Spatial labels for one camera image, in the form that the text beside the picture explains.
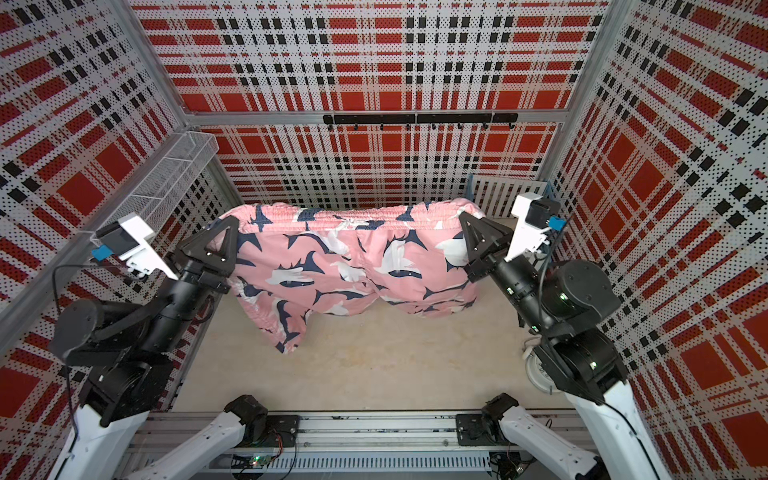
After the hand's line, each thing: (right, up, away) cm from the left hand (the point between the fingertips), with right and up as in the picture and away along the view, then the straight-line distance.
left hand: (246, 218), depth 46 cm
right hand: (+35, +1, +2) cm, 35 cm away
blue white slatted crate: (+60, +15, +68) cm, 92 cm away
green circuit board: (-9, -55, +24) cm, 61 cm away
